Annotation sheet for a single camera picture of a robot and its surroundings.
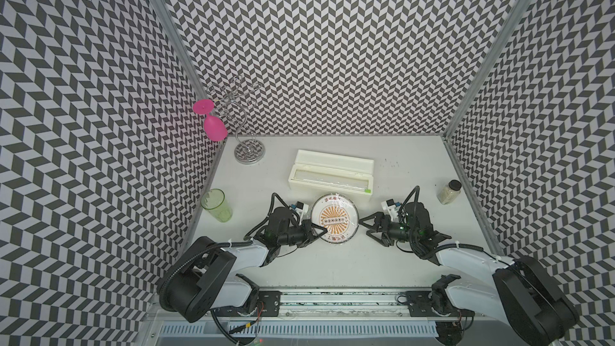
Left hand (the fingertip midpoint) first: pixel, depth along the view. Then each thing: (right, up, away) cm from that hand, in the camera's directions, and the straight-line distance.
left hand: (326, 233), depth 81 cm
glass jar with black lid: (+47, +13, +8) cm, 49 cm away
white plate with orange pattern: (+5, +6, +3) cm, 8 cm away
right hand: (+12, +1, 0) cm, 13 cm away
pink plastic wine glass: (-44, +38, +12) cm, 60 cm away
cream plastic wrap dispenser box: (+2, +18, +27) cm, 33 cm away
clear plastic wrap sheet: (+5, +6, +3) cm, 8 cm away
